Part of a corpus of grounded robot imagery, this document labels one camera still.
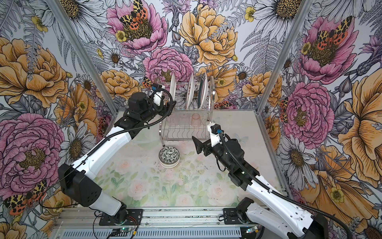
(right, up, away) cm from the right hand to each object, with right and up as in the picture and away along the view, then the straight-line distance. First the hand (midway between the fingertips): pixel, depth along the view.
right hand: (201, 136), depth 69 cm
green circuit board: (-36, -44, +2) cm, 57 cm away
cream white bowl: (-17, -18, +16) cm, 29 cm away
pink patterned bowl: (-19, -13, +22) cm, 32 cm away
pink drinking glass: (-3, +8, +33) cm, 34 cm away
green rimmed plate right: (+2, +24, +19) cm, 31 cm away
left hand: (-16, +16, +7) cm, 24 cm away
